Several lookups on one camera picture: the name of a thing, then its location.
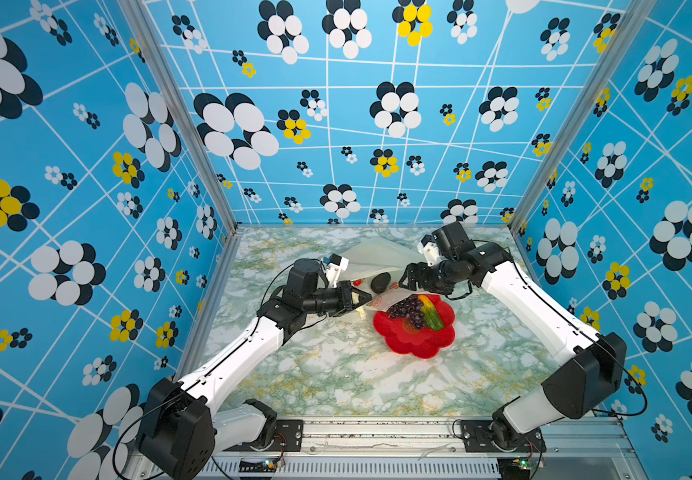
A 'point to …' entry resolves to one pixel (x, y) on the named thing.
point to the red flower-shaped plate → (402, 337)
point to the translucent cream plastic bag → (379, 255)
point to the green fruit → (431, 314)
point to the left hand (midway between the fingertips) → (373, 298)
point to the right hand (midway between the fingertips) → (414, 286)
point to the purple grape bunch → (410, 308)
